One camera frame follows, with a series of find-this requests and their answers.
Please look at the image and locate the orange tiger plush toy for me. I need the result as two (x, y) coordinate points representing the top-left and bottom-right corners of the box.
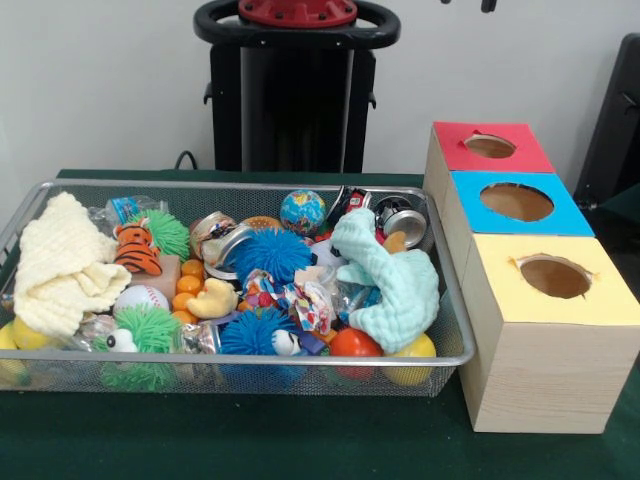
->
(112, 216), (164, 277)

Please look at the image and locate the silver mesh bin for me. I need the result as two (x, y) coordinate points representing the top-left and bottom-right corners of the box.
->
(0, 178), (476, 399)

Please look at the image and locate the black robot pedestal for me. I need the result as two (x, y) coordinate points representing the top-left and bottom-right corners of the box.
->
(193, 0), (402, 174)

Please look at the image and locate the green spiky ball with eyes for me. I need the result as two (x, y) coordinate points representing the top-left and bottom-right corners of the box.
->
(92, 304), (185, 392)

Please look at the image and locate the yellow duck plush toy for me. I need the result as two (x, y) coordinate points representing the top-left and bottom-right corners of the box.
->
(186, 277), (240, 320)

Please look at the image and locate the white baseball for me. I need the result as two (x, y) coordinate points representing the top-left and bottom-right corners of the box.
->
(113, 285), (171, 319)

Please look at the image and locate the globe print ball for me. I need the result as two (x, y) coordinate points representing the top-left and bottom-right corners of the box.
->
(279, 189), (327, 237)

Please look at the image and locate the blue spiky ball with eyes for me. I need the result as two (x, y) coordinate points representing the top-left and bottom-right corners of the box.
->
(219, 306), (307, 386)

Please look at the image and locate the black flat panel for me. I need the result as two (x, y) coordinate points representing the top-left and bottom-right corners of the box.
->
(573, 32), (640, 201)

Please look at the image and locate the wooden box with three holes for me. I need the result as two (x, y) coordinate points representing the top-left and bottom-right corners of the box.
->
(422, 121), (640, 434)

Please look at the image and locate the mint green cloth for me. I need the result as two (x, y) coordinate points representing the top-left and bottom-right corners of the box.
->
(329, 208), (441, 355)

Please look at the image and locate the cream knitted cloth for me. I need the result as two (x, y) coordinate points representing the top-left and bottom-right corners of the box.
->
(13, 191), (133, 337)

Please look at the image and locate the dark green tablecloth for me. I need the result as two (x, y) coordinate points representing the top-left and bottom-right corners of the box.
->
(0, 168), (640, 480)
(592, 185), (640, 236)

